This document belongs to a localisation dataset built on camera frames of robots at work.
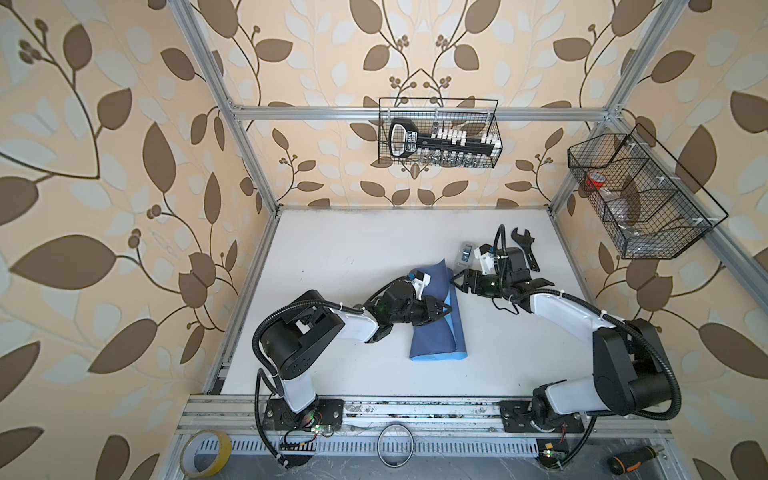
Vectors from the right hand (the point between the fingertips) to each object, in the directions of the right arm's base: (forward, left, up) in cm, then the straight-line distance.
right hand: (461, 284), depth 88 cm
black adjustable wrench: (+22, -29, -8) cm, 37 cm away
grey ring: (-39, +25, -9) cm, 47 cm away
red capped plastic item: (+23, -41, +20) cm, 51 cm away
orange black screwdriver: (-43, -33, -8) cm, 54 cm away
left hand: (-10, +4, +2) cm, 10 cm away
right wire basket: (+6, -44, +25) cm, 51 cm away
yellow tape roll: (-38, +66, -10) cm, 77 cm away
